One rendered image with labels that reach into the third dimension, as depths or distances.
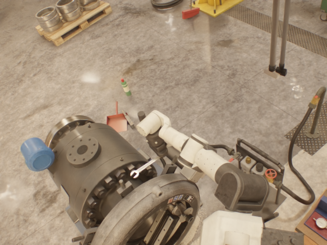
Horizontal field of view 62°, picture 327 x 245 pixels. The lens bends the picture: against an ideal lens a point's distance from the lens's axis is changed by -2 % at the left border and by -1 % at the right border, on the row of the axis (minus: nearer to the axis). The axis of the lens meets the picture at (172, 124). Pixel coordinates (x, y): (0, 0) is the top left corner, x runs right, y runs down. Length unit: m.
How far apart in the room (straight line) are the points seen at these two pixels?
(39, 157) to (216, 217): 1.23
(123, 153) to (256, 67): 2.12
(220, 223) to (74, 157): 1.13
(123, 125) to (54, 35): 2.53
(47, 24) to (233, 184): 4.64
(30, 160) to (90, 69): 2.52
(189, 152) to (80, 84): 3.02
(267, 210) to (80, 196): 1.41
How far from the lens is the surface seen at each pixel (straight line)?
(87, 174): 1.73
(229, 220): 0.90
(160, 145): 1.34
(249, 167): 1.99
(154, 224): 1.73
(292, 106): 2.99
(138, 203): 1.41
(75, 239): 1.48
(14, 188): 3.33
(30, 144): 1.90
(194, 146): 1.10
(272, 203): 2.38
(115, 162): 1.70
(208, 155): 1.06
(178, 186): 1.51
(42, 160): 1.85
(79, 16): 5.36
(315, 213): 1.88
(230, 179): 0.92
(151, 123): 1.23
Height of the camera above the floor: 2.18
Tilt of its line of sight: 48 degrees down
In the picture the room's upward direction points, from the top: 19 degrees counter-clockwise
